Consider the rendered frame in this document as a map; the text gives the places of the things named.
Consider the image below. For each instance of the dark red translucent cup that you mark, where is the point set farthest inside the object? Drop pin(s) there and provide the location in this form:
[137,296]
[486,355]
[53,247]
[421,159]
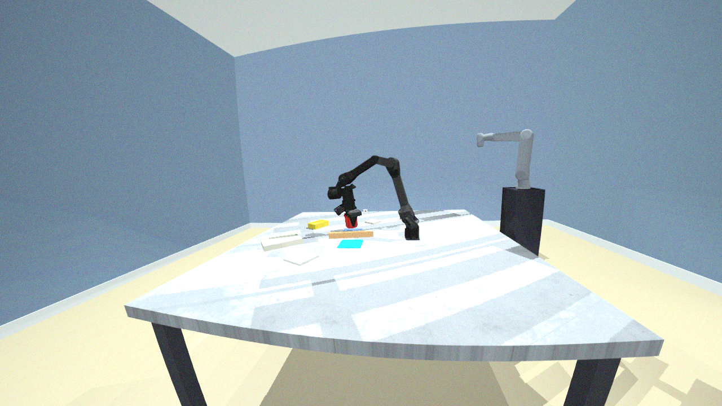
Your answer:
[348,222]

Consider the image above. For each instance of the tan wooden bar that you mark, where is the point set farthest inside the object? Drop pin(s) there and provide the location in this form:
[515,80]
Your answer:
[350,234]

